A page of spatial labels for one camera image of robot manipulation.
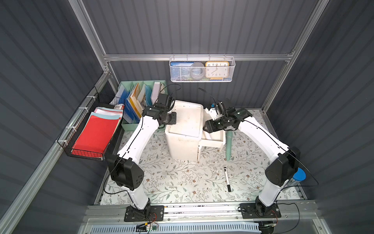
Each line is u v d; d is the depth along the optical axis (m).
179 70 0.84
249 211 0.73
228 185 0.82
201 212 0.76
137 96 0.94
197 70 0.87
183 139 0.75
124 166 0.44
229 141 0.99
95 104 0.81
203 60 0.89
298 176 0.68
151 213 0.73
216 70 0.88
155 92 0.97
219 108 0.66
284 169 0.45
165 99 0.62
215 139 0.83
